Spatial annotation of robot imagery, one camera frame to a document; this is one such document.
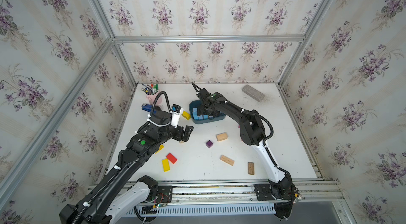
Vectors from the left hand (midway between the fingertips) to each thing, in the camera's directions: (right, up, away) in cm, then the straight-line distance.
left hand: (185, 124), depth 73 cm
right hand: (+11, +3, +28) cm, 30 cm away
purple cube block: (+12, -13, +15) cm, 23 cm away
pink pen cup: (-25, +15, +25) cm, 38 cm away
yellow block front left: (-11, -23, +9) cm, 27 cm away
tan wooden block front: (+21, -21, +11) cm, 32 cm away
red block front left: (-8, -20, +11) cm, 24 cm away
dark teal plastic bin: (+3, +9, +27) cm, 29 cm away
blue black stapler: (-29, +7, +30) cm, 43 cm away
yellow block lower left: (-15, -15, +14) cm, 26 cm away
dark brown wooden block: (+33, -24, +7) cm, 41 cm away
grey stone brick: (+44, +16, +38) cm, 60 cm away
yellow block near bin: (-3, +2, +27) cm, 27 cm away
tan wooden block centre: (+19, -10, +17) cm, 28 cm away
